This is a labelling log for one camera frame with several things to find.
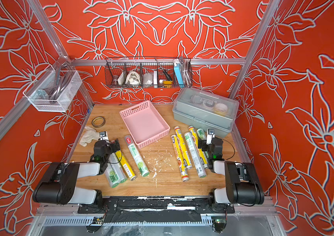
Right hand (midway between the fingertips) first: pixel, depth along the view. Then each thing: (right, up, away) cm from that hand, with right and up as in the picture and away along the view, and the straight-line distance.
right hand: (205, 136), depth 92 cm
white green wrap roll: (-37, -19, -10) cm, 43 cm away
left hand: (-61, -2, +1) cm, 61 cm away
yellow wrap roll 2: (-14, -9, -2) cm, 17 cm away
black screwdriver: (-25, +41, +3) cm, 48 cm away
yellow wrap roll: (-46, -19, -10) cm, 51 cm away
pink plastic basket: (-42, +7, +17) cm, 46 cm away
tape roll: (-76, +9, +16) cm, 78 cm away
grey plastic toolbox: (-1, +17, -2) cm, 17 cm away
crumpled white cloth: (-80, 0, +9) cm, 80 cm away
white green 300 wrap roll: (-55, -20, -12) cm, 60 cm away
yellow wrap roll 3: (-3, -11, -4) cm, 12 cm away
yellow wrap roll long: (-17, -13, -5) cm, 22 cm away
